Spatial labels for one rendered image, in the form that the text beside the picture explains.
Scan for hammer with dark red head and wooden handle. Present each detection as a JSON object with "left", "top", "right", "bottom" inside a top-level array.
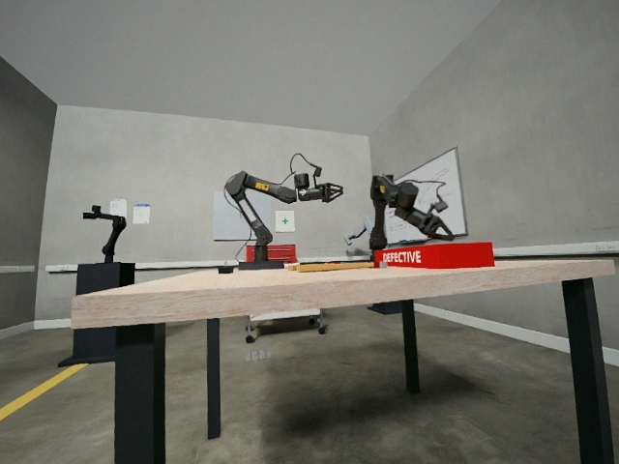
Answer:
[{"left": 287, "top": 262, "right": 344, "bottom": 271}]

